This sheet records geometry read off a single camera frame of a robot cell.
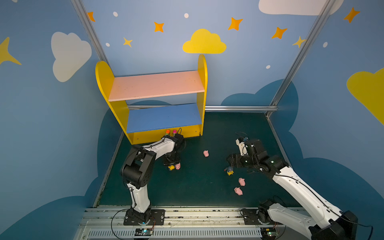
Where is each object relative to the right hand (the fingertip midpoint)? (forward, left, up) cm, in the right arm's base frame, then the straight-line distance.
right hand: (234, 156), depth 79 cm
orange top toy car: (+24, +42, -12) cm, 50 cm away
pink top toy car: (+25, +38, -14) cm, 47 cm away
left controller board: (-35, +44, -15) cm, 59 cm away
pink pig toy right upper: (-8, -7, -16) cm, 19 cm away
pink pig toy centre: (+9, +15, -15) cm, 23 cm away
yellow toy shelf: (+22, +53, -2) cm, 57 cm away
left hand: (+1, +34, -16) cm, 38 cm away
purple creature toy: (-2, +36, -14) cm, 39 cm away
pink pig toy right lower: (-13, -4, -15) cm, 21 cm away
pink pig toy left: (-1, +32, -14) cm, 35 cm away
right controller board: (-32, -16, -17) cm, 39 cm away
